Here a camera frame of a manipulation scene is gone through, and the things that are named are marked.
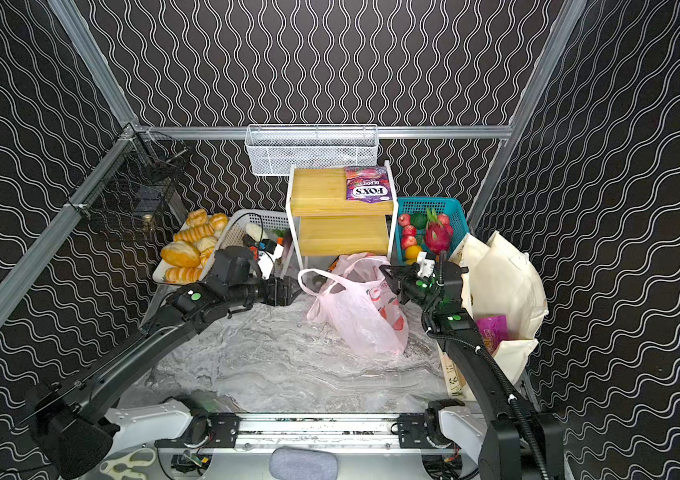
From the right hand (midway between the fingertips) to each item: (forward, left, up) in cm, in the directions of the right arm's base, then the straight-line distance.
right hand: (379, 266), depth 76 cm
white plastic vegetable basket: (+27, +50, -14) cm, 58 cm away
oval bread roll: (+19, +67, -17) cm, 72 cm away
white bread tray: (+31, +65, -19) cm, 74 cm away
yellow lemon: (+22, -14, -21) cm, 34 cm away
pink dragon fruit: (+28, -24, -17) cm, 40 cm away
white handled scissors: (-42, +59, -23) cm, 76 cm away
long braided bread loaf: (+11, +64, -19) cm, 68 cm away
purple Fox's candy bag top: (+20, +3, +11) cm, 23 cm away
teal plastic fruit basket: (+43, -30, -17) cm, 55 cm away
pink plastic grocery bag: (-11, +3, -5) cm, 13 cm away
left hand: (-6, +19, +1) cm, 20 cm away
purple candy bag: (-11, -30, -12) cm, 34 cm away
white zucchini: (+29, +43, -17) cm, 54 cm away
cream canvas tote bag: (-1, -32, -5) cm, 32 cm away
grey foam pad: (-40, +19, -22) cm, 49 cm away
